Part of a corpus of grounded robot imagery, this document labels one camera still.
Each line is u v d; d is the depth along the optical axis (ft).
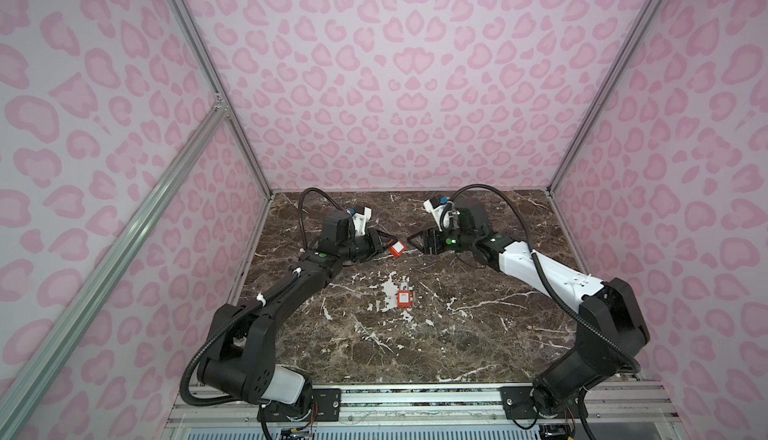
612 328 1.44
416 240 2.52
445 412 2.39
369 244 2.42
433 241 2.36
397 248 2.62
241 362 1.38
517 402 2.41
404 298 2.95
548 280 1.62
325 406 2.41
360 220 2.57
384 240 2.62
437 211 2.45
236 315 1.44
